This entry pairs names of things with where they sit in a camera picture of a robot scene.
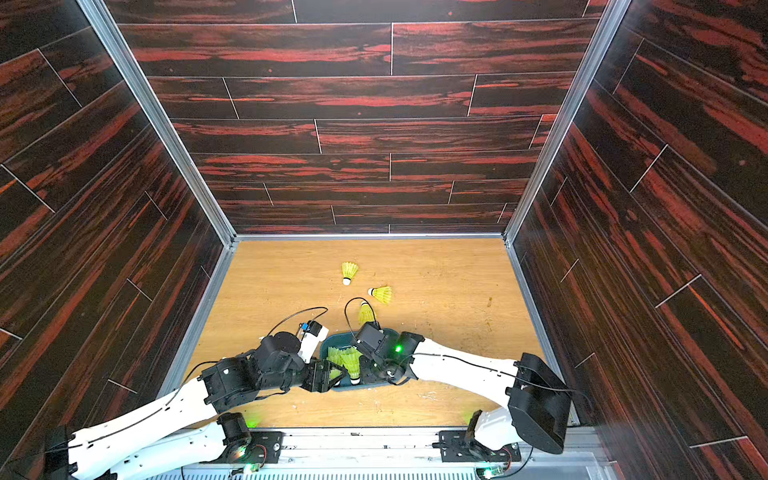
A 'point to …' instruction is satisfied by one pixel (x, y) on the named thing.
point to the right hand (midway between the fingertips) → (371, 367)
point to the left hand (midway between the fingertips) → (340, 373)
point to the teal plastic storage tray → (343, 341)
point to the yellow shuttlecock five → (349, 270)
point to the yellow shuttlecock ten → (384, 293)
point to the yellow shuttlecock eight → (350, 359)
